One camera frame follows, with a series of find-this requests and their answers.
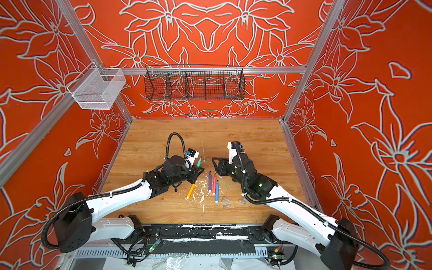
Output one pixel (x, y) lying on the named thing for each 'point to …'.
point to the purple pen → (210, 182)
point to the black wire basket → (191, 85)
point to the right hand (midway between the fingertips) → (212, 159)
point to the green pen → (199, 162)
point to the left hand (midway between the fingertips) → (203, 167)
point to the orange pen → (190, 191)
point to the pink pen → (214, 184)
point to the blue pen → (217, 192)
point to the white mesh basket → (97, 88)
